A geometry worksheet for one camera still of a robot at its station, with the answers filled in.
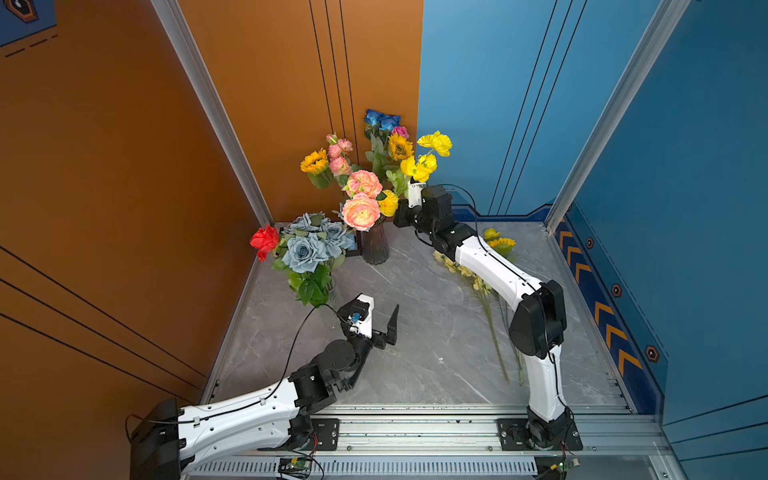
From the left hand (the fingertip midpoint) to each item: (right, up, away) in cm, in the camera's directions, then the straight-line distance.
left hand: (379, 299), depth 71 cm
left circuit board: (-20, -40, +1) cm, 45 cm away
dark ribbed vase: (-3, +13, +31) cm, 34 cm away
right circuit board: (+41, -39, -2) cm, 57 cm away
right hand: (+3, +26, +14) cm, 30 cm away
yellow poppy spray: (+43, +18, +44) cm, 64 cm away
